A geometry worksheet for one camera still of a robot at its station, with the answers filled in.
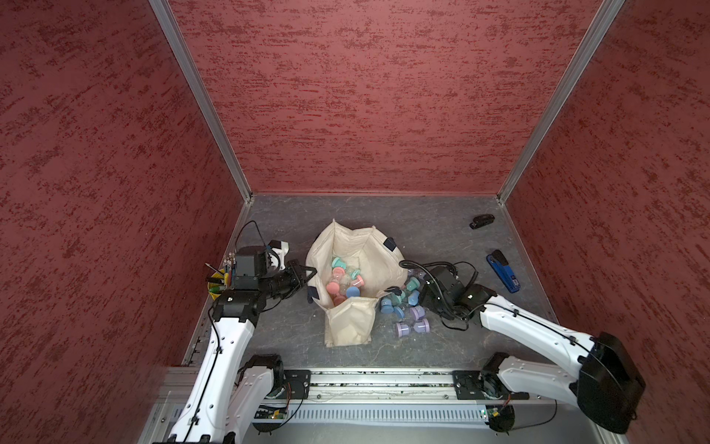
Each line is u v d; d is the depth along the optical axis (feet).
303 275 2.33
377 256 2.88
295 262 2.15
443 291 2.07
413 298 2.84
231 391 1.47
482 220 3.64
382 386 2.48
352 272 3.07
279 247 2.28
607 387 1.33
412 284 2.97
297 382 2.43
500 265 3.18
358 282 2.94
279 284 2.04
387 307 2.80
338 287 2.84
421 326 2.69
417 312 2.77
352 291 2.86
